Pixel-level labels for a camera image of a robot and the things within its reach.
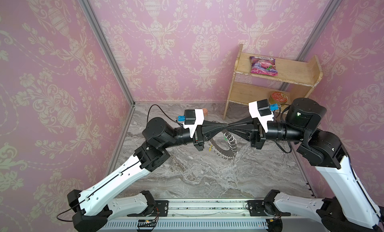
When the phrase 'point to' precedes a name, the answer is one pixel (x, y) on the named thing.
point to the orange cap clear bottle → (205, 111)
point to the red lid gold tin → (277, 98)
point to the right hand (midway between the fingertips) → (229, 126)
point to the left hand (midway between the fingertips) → (225, 128)
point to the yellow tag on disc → (210, 148)
